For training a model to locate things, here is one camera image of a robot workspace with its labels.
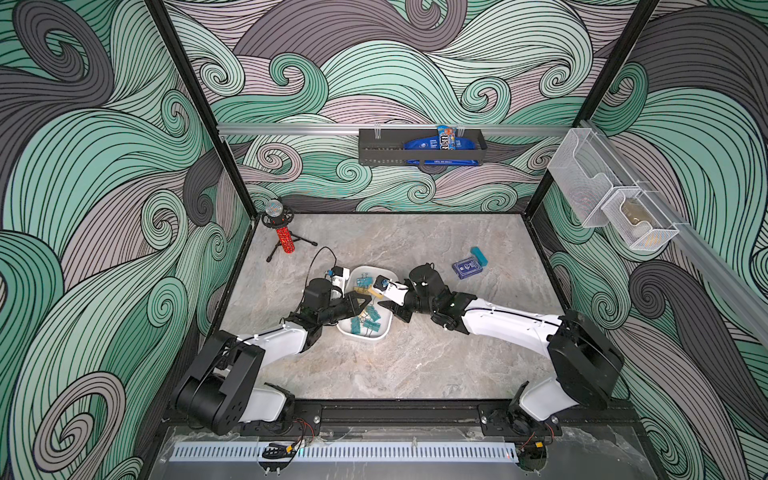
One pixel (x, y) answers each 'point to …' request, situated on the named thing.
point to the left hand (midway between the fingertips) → (371, 295)
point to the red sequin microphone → (275, 209)
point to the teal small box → (481, 258)
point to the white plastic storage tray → (373, 322)
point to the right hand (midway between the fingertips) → (386, 293)
